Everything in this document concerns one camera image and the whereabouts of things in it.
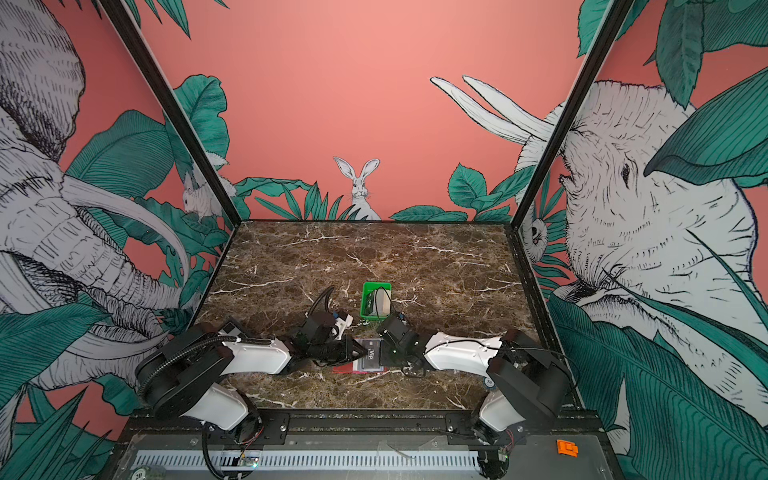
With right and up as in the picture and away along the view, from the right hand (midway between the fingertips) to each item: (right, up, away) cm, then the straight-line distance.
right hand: (378, 355), depth 85 cm
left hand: (-2, +2, -2) cm, 3 cm away
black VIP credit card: (-2, -2, 0) cm, 3 cm away
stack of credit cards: (0, +14, +8) cm, 16 cm away
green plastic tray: (-5, +13, +11) cm, 18 cm away
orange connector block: (+46, -17, -15) cm, 51 cm away
